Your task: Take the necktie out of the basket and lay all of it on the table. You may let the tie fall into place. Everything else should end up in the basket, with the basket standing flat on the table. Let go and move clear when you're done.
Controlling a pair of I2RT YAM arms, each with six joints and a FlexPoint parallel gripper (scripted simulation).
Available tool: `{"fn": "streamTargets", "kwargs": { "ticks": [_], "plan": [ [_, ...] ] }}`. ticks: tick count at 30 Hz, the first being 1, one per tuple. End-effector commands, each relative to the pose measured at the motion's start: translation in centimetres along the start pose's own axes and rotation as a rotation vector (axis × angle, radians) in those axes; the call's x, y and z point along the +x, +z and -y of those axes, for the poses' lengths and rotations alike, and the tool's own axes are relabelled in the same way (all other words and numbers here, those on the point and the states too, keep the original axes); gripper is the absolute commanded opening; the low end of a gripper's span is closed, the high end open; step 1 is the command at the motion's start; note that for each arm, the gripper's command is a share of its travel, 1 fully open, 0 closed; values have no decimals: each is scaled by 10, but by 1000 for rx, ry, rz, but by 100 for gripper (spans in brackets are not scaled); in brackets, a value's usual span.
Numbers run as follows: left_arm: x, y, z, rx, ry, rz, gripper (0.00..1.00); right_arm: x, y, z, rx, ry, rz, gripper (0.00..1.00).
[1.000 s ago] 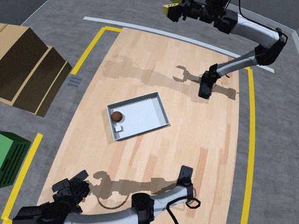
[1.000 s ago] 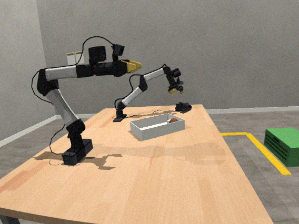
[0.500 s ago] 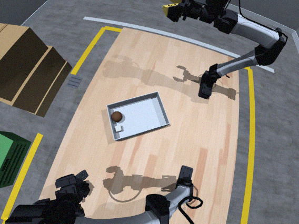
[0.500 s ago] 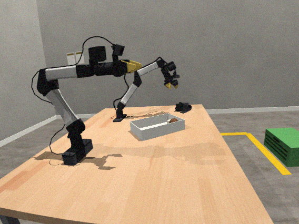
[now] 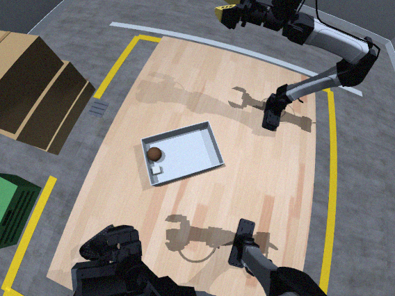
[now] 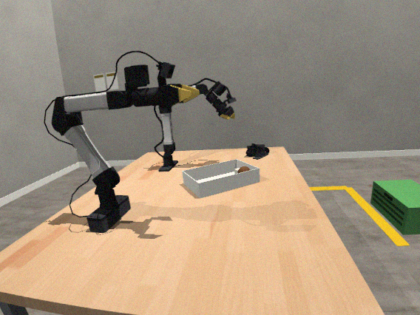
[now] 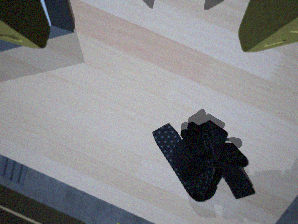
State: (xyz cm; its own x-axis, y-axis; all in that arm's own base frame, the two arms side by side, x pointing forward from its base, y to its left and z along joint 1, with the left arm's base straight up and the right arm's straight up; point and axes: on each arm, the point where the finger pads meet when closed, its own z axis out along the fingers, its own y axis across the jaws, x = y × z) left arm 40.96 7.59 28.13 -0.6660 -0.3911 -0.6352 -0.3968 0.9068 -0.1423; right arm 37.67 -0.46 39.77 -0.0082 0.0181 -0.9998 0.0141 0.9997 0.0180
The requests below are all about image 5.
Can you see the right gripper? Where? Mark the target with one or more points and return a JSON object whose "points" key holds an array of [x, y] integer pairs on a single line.
{"points": [[231, 14]]}

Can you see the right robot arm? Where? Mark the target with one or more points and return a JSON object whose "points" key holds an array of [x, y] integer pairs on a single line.
{"points": [[302, 29]]}

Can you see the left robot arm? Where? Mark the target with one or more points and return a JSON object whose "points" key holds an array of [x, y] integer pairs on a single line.
{"points": [[91, 279]]}

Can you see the brown ball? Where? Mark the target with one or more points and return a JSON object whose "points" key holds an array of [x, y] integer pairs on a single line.
{"points": [[154, 154]]}

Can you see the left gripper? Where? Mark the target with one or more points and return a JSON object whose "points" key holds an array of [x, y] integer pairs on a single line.
{"points": [[128, 256]]}

